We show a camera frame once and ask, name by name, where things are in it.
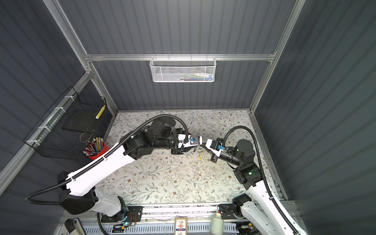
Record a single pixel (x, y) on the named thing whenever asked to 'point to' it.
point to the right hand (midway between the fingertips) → (202, 143)
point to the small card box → (180, 225)
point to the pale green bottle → (217, 224)
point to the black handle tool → (74, 226)
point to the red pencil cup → (94, 149)
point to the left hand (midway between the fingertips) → (192, 136)
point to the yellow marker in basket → (98, 115)
